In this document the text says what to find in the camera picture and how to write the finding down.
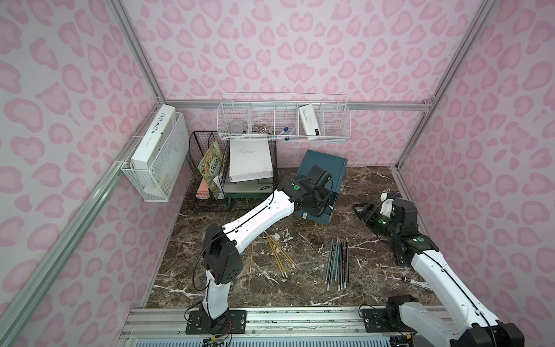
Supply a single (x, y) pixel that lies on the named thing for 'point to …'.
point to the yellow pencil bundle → (274, 249)
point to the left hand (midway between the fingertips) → (336, 198)
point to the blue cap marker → (286, 129)
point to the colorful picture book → (212, 166)
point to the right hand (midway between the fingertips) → (355, 209)
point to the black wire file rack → (201, 195)
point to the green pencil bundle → (337, 270)
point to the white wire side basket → (158, 183)
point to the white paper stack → (249, 160)
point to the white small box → (309, 118)
